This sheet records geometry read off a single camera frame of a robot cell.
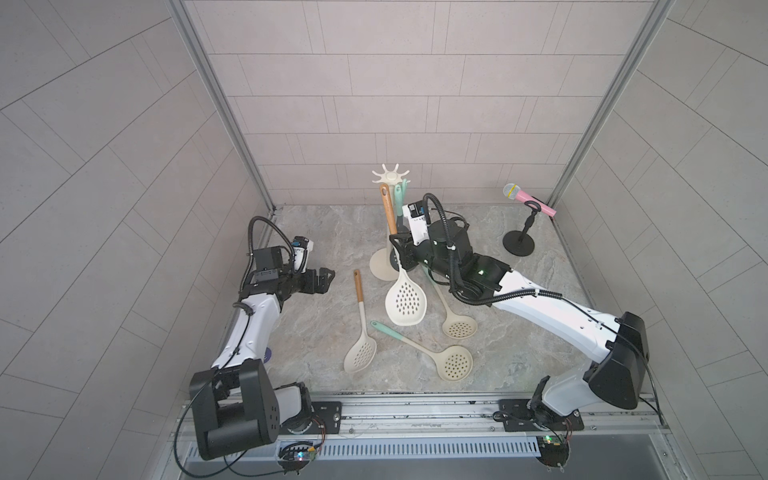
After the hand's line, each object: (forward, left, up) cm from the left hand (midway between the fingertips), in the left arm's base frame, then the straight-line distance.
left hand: (322, 267), depth 85 cm
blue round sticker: (-21, +13, -12) cm, 27 cm away
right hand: (-3, -20, +17) cm, 26 cm away
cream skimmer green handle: (-13, -39, -10) cm, 42 cm away
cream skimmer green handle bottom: (-23, -37, -10) cm, 45 cm away
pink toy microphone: (+22, -58, +10) cm, 63 cm away
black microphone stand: (+17, -65, -10) cm, 68 cm away
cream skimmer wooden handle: (-20, -13, -11) cm, 26 cm away
